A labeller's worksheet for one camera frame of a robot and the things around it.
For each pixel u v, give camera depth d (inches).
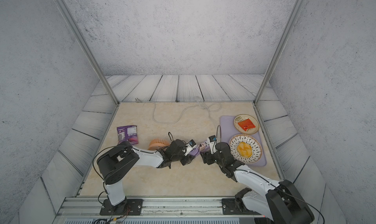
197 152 35.5
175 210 28.6
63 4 28.7
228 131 41.8
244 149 35.3
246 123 41.3
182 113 45.1
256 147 36.6
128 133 38.9
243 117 42.4
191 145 31.8
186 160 31.9
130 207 28.6
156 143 32.6
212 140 29.8
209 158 30.1
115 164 19.5
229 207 28.6
